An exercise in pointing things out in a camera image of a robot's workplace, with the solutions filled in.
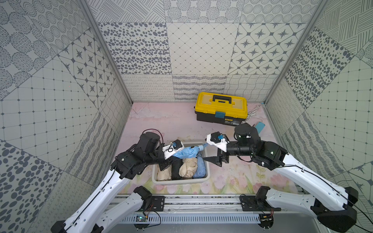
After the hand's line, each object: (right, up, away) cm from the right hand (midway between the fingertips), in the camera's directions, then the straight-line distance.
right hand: (207, 148), depth 63 cm
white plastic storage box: (0, -17, +7) cm, 19 cm away
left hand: (-14, -2, +4) cm, 15 cm away
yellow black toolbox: (+13, +19, +32) cm, 40 cm away
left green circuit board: (-33, -37, +8) cm, 50 cm away
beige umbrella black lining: (-8, -12, +11) cm, 19 cm away
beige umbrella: (-21, -16, +10) cm, 28 cm away
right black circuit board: (+31, -39, +8) cm, 50 cm away
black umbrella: (-16, -12, +17) cm, 26 cm away
